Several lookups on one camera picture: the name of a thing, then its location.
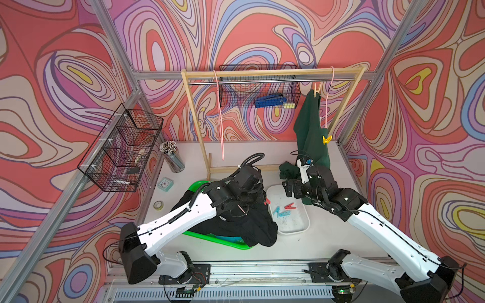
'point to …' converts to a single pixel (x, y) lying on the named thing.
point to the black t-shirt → (258, 226)
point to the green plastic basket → (220, 240)
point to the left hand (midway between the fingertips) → (270, 196)
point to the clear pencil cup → (170, 151)
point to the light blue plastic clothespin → (285, 213)
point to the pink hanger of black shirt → (245, 214)
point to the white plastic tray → (298, 222)
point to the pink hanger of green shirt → (327, 95)
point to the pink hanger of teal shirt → (220, 115)
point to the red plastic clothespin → (289, 206)
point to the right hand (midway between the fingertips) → (294, 187)
